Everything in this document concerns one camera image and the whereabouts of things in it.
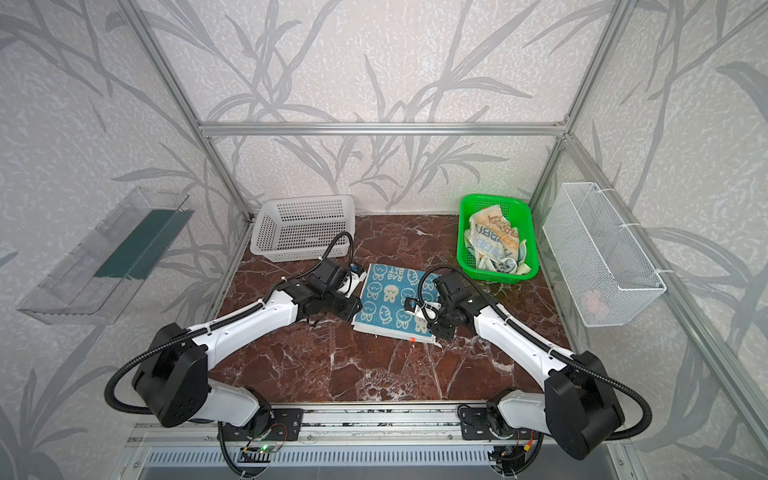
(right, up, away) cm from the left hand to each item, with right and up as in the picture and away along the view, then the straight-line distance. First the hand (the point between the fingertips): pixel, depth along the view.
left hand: (361, 296), depth 86 cm
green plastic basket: (+57, +27, +28) cm, 69 cm away
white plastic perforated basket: (-28, +21, +30) cm, 46 cm away
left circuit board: (-24, -36, -13) cm, 45 cm away
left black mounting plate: (-17, -29, -13) cm, 36 cm away
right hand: (+21, -4, +1) cm, 21 cm away
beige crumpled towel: (+45, +15, +21) cm, 52 cm away
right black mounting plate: (+30, -30, -13) cm, 44 cm away
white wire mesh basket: (+55, +9, -24) cm, 60 cm away
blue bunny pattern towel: (+5, -1, +13) cm, 14 cm away
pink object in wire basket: (+60, +1, -12) cm, 61 cm away
